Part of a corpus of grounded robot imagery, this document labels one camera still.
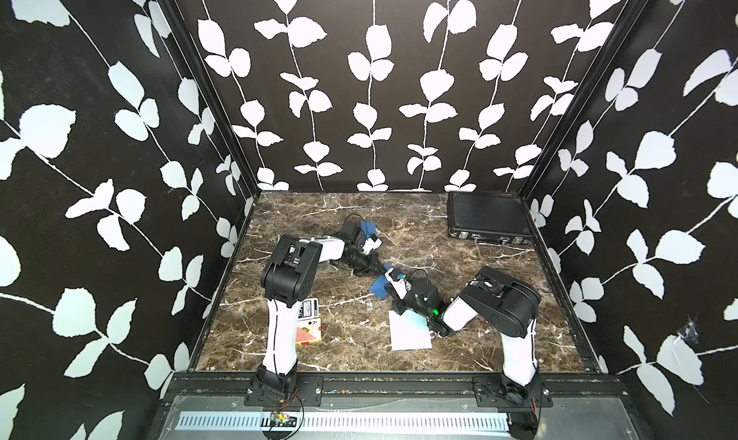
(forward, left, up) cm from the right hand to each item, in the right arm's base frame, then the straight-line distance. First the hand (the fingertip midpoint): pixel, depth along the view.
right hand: (383, 285), depth 93 cm
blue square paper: (+26, +6, -2) cm, 27 cm away
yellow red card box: (-15, +22, +1) cm, 27 cm away
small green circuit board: (-37, +25, -1) cm, 45 cm away
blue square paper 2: (-1, +2, 0) cm, 2 cm away
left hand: (+6, -1, +1) cm, 6 cm away
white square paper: (-15, -7, 0) cm, 16 cm away
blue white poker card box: (-9, +23, +1) cm, 25 cm away
